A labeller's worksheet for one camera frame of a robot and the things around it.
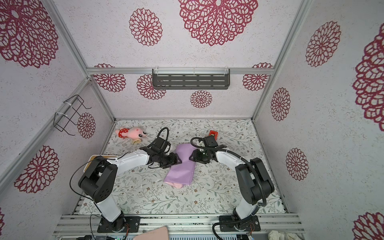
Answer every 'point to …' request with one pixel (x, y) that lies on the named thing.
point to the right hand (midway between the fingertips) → (191, 156)
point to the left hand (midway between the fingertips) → (177, 166)
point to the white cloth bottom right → (276, 235)
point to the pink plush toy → (134, 133)
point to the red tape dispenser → (215, 134)
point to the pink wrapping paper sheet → (181, 174)
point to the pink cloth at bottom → (159, 233)
